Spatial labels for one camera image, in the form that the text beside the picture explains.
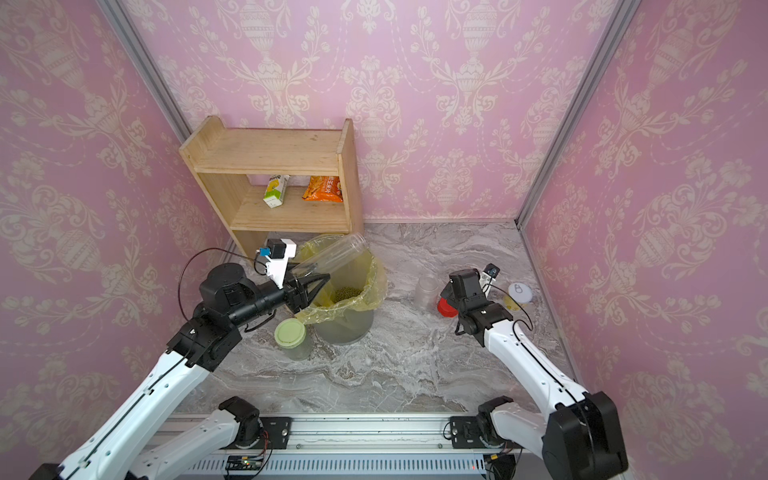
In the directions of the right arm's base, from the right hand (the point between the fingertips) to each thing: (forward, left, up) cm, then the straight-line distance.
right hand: (465, 291), depth 85 cm
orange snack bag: (+33, +41, +13) cm, 54 cm away
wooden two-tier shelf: (+39, +62, +13) cm, 74 cm away
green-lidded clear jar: (-12, +47, 0) cm, 49 cm away
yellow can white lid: (+3, -20, -9) cm, 22 cm away
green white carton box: (+32, +56, +14) cm, 66 cm away
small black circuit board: (-36, +59, -15) cm, 71 cm away
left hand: (-6, +36, +20) cm, 42 cm away
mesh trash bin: (-9, +34, -2) cm, 36 cm away
